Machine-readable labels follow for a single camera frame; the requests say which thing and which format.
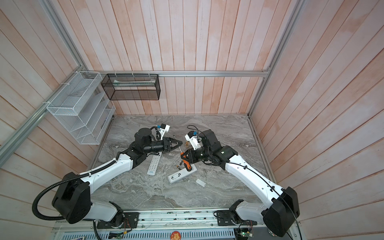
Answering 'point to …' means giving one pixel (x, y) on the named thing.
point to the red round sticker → (175, 235)
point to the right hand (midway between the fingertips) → (182, 156)
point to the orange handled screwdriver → (187, 165)
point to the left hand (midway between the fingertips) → (181, 146)
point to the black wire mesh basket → (132, 86)
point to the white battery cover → (201, 182)
